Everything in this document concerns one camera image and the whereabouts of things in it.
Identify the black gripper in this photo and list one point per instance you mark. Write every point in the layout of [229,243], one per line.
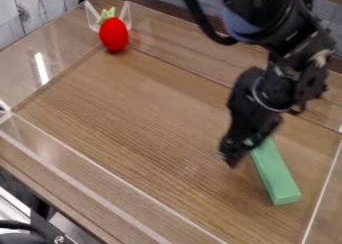
[253,121]

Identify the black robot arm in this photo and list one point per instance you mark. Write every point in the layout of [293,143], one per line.
[285,27]

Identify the green rectangular block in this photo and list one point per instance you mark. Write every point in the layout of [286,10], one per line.
[274,173]

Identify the red felt strawberry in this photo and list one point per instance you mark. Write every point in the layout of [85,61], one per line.
[113,30]

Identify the black stand at bottom left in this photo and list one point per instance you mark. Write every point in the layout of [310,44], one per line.
[30,221]

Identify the clear acrylic tray wall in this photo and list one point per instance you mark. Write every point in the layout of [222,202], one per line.
[135,166]

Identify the clear acrylic corner bracket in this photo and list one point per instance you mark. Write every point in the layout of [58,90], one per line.
[97,18]

